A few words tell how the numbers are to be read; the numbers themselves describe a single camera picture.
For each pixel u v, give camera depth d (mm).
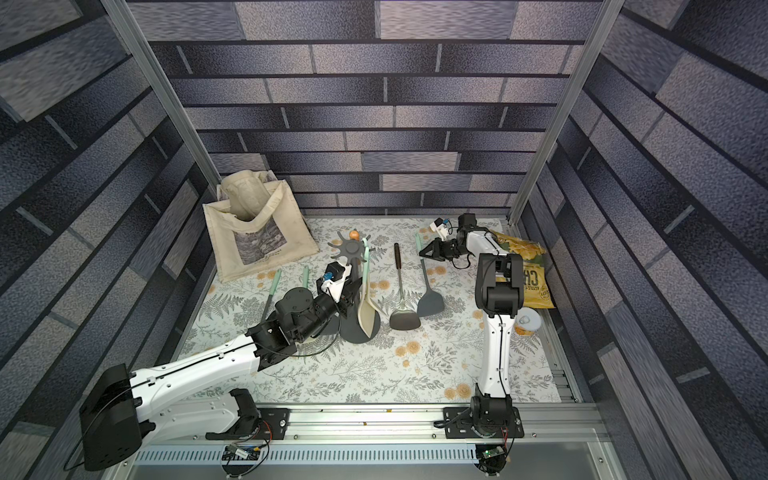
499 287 620
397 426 759
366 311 759
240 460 718
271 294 975
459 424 728
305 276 1027
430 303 945
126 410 404
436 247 948
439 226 981
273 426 739
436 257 953
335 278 589
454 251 929
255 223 833
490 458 722
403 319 903
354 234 621
